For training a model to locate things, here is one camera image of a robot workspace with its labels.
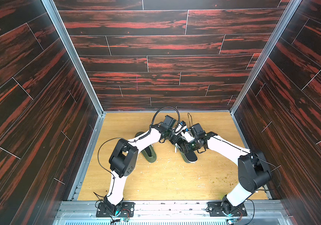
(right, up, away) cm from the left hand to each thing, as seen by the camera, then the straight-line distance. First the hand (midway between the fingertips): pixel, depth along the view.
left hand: (180, 138), depth 91 cm
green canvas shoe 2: (+1, -11, -9) cm, 14 cm away
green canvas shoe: (-21, -9, -1) cm, 23 cm away
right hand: (+4, -6, +1) cm, 7 cm away
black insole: (+5, -10, -9) cm, 15 cm away
